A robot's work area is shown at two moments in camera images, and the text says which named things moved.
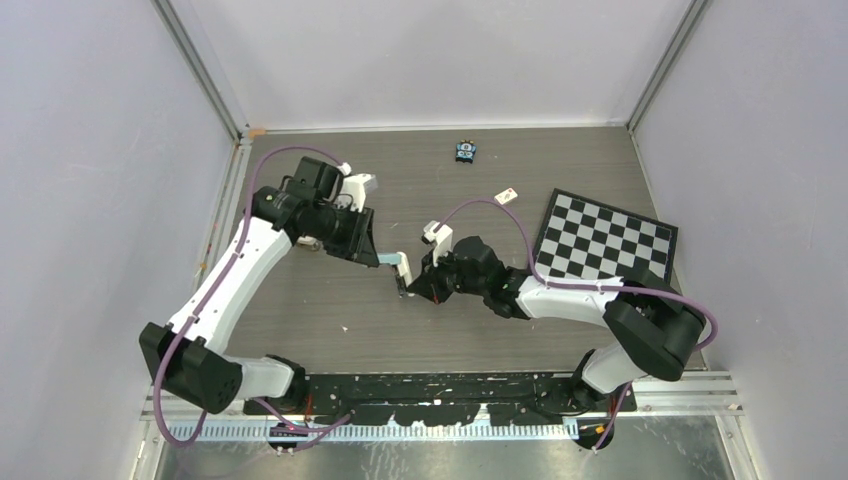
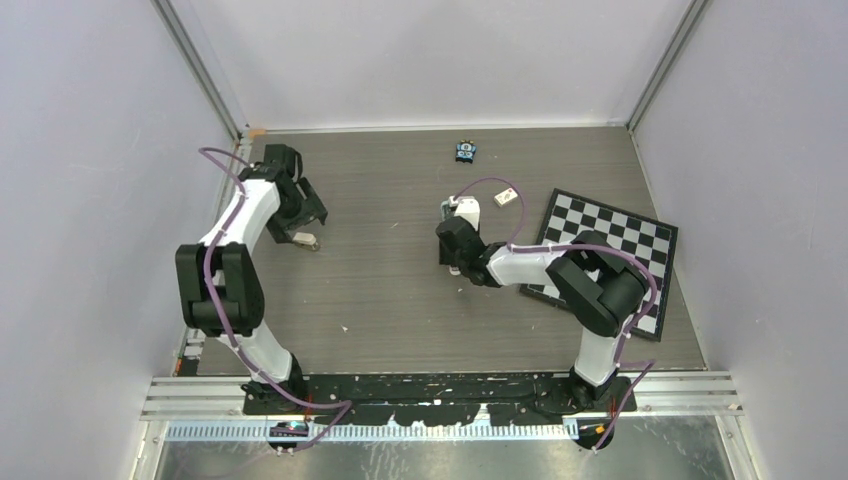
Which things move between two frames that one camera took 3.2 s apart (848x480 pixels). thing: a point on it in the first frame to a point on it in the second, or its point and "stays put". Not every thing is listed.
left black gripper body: (342, 239) to (295, 212)
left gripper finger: (364, 252) to (278, 232)
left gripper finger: (365, 223) to (313, 199)
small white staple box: (506, 196) stays put
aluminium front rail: (714, 393) stays put
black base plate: (433, 398) stays put
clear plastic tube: (399, 261) to (446, 211)
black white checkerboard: (582, 238) stays put
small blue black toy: (465, 151) stays put
